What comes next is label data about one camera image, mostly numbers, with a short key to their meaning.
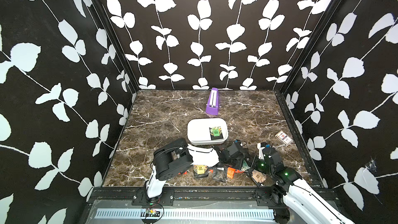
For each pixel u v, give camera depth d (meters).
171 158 0.51
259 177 0.80
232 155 0.67
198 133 0.98
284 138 0.93
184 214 0.70
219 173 0.82
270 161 0.64
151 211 0.70
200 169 0.82
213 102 1.01
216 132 0.96
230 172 0.82
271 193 0.67
